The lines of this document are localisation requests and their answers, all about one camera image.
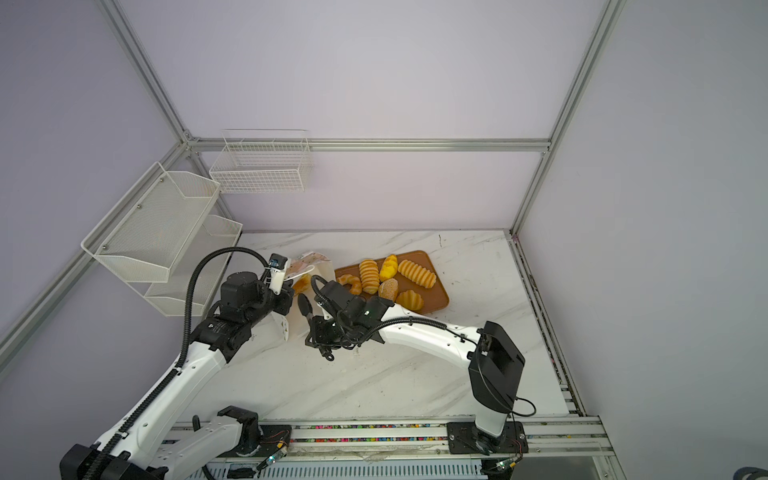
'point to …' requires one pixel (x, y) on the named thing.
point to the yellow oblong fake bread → (389, 267)
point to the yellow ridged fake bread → (369, 274)
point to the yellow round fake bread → (417, 273)
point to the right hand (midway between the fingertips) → (303, 344)
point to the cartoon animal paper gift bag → (300, 273)
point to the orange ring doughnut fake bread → (347, 279)
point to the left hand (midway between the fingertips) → (287, 283)
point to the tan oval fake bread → (389, 289)
